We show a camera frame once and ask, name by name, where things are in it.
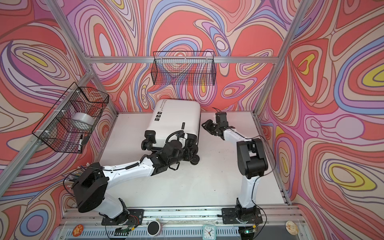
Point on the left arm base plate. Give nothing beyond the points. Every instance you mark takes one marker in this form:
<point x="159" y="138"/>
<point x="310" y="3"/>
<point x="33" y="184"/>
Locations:
<point x="131" y="218"/>

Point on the black wire basket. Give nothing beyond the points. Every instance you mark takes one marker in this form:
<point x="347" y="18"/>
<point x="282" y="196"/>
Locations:
<point x="184" y="68"/>
<point x="56" y="129"/>

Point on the black white suitcase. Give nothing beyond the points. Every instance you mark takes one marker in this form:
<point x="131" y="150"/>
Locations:
<point x="168" y="117"/>

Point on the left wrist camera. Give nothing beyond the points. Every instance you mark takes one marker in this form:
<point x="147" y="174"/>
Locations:
<point x="179" y="136"/>

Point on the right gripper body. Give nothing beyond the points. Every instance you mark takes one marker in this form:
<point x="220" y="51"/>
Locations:
<point x="217" y="127"/>

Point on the red round sticker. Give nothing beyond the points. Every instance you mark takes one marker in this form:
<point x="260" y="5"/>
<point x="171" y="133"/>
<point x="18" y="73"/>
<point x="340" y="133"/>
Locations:
<point x="77" y="230"/>

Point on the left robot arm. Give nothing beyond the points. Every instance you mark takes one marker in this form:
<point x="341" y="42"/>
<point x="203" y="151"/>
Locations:
<point x="90" y="188"/>

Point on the black wire basket back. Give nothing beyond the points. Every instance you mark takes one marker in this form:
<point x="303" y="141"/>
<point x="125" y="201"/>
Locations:
<point x="184" y="68"/>

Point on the silver tape roll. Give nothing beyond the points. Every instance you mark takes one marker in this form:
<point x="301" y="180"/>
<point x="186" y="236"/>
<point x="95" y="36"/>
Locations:
<point x="82" y="121"/>

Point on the small teal clock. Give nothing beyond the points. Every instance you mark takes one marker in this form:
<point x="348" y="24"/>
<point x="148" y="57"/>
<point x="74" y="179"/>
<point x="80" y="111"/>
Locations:
<point x="209" y="232"/>

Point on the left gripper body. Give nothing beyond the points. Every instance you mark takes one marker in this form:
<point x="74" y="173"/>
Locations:
<point x="182" y="156"/>

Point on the beige round sticker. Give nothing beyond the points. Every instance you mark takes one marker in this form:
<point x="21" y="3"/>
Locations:
<point x="292" y="228"/>

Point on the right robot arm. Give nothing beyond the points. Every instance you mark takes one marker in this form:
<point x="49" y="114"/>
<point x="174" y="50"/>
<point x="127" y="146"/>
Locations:
<point x="252" y="164"/>

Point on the black marker pen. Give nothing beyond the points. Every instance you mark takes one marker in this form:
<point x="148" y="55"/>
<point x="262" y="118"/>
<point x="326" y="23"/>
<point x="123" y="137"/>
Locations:
<point x="80" y="144"/>

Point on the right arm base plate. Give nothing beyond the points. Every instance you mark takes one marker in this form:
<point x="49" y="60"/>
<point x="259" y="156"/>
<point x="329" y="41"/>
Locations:
<point x="241" y="216"/>

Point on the black wire basket left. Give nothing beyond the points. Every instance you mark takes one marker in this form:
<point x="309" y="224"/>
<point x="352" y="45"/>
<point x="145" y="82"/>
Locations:
<point x="56" y="129"/>

